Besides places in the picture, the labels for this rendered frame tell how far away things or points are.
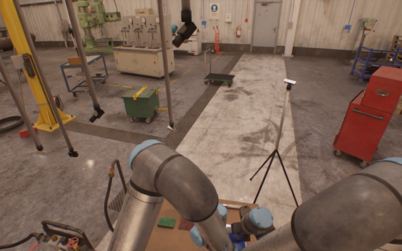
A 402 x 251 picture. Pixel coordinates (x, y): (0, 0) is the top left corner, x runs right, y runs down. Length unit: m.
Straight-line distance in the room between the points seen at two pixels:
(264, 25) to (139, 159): 9.90
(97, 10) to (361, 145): 11.08
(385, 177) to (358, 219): 0.10
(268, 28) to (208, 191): 9.92
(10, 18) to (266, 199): 4.46
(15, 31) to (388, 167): 4.48
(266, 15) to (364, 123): 7.82
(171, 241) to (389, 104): 2.69
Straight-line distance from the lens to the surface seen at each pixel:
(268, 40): 10.34
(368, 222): 0.41
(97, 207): 2.68
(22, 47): 4.46
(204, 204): 0.53
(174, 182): 0.51
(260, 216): 0.93
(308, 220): 0.43
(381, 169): 0.48
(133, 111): 3.95
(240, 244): 1.65
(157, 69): 6.34
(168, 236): 1.68
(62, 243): 1.90
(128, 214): 0.64
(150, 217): 0.64
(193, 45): 9.60
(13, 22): 4.43
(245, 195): 2.55
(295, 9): 9.97
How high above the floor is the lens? 1.90
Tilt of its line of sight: 30 degrees down
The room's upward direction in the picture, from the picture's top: 1 degrees counter-clockwise
